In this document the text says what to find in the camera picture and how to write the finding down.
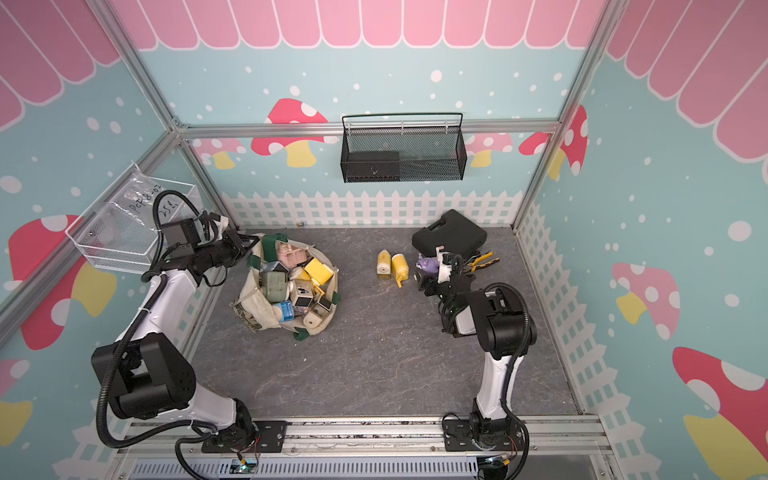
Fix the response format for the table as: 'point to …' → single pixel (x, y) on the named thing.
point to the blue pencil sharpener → (287, 311)
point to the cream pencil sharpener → (320, 310)
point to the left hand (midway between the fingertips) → (259, 241)
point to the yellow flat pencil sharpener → (319, 272)
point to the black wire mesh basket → (406, 147)
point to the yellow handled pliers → (473, 266)
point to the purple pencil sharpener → (429, 264)
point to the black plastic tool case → (455, 232)
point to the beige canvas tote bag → (289, 285)
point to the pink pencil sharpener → (290, 256)
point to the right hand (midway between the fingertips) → (426, 266)
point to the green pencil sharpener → (274, 284)
